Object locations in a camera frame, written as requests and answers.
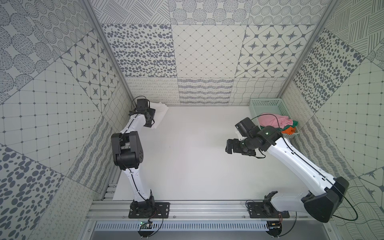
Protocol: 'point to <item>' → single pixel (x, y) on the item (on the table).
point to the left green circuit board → (146, 225)
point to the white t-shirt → (160, 110)
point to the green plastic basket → (273, 106)
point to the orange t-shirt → (289, 131)
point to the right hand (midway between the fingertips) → (234, 152)
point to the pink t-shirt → (271, 120)
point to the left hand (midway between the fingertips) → (147, 114)
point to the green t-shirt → (294, 125)
